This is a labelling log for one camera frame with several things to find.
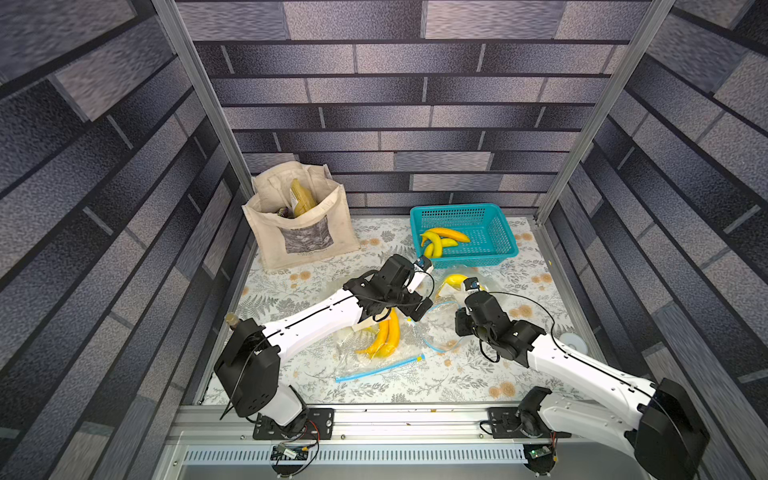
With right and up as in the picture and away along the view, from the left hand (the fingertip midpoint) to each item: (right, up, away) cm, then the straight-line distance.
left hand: (420, 290), depth 80 cm
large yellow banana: (+9, +15, +27) cm, 32 cm away
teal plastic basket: (+29, +20, +34) cm, 50 cm away
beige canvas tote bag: (-29, +17, +15) cm, 37 cm away
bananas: (+14, +15, +30) cm, 36 cm away
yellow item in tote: (-36, +28, +14) cm, 47 cm away
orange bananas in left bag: (-9, -16, +6) cm, 19 cm away
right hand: (+11, -6, +4) cm, 13 cm away
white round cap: (+44, -15, +2) cm, 47 cm away
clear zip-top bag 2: (-19, -22, +2) cm, 29 cm away
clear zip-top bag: (+7, -12, +12) cm, 18 cm away
